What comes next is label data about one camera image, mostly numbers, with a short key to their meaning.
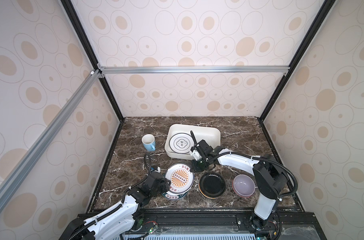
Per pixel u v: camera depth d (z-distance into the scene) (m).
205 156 0.69
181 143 1.03
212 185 0.84
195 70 0.92
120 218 0.51
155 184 0.65
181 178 0.86
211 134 1.10
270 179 0.48
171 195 0.81
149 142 0.95
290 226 0.74
